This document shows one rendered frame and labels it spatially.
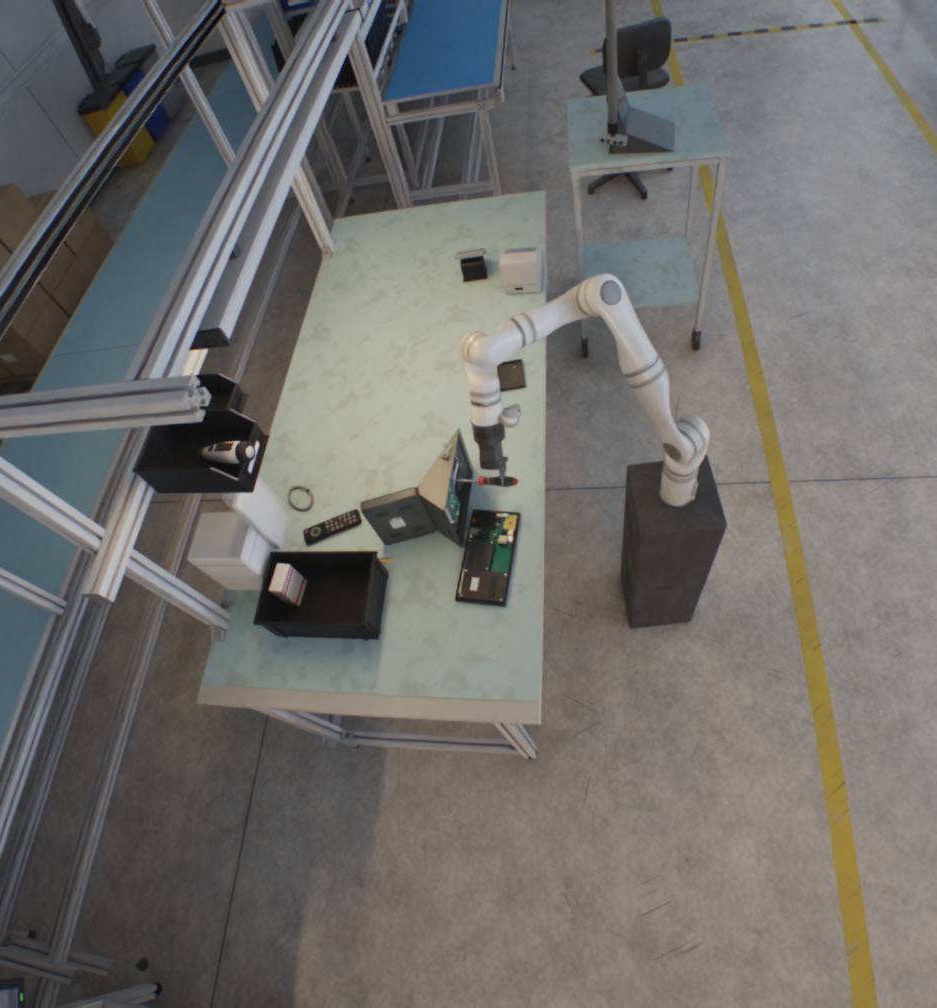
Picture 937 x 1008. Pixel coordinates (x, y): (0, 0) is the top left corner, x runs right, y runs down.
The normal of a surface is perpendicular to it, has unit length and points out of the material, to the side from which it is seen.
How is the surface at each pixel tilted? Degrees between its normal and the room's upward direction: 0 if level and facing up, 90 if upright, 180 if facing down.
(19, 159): 90
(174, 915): 0
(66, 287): 90
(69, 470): 0
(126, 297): 0
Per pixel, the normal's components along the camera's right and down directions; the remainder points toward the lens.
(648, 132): 0.21, -0.43
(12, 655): -0.20, -0.50
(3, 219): 0.98, -0.04
